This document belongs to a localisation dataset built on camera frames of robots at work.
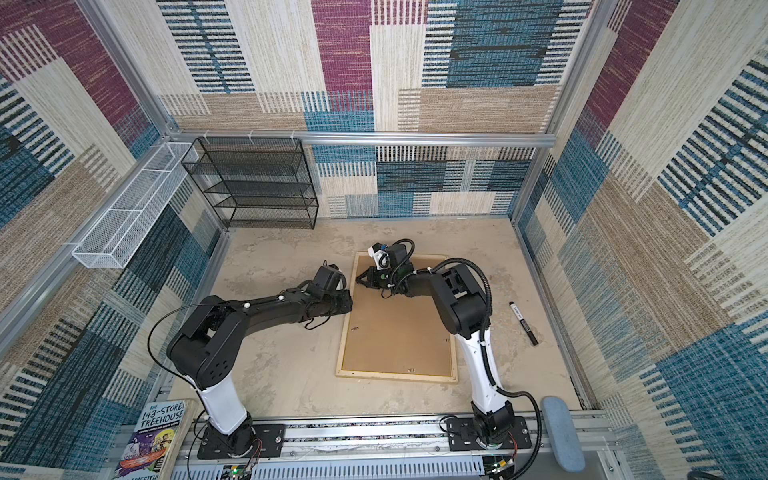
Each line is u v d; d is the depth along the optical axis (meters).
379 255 0.97
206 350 0.48
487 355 0.61
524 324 0.92
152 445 0.71
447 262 0.64
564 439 0.70
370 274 0.94
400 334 0.91
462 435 0.73
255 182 1.09
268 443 0.73
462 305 0.61
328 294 0.77
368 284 0.92
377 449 0.73
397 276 0.85
